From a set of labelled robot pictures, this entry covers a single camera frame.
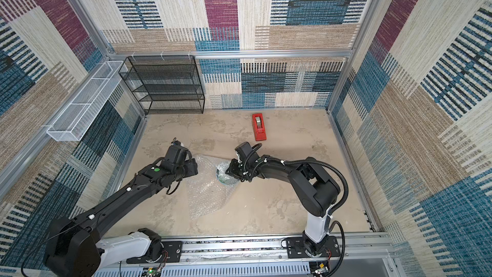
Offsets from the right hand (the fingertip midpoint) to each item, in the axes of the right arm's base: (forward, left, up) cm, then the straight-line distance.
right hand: (230, 174), depth 90 cm
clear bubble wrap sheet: (-5, +9, -4) cm, 11 cm away
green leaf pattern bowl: (-2, +3, 0) cm, 3 cm away
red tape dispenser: (+27, -14, +2) cm, 30 cm away
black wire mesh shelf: (+48, +38, +16) cm, 63 cm away
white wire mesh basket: (+4, +55, +31) cm, 63 cm away
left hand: (+1, +16, +7) cm, 17 cm away
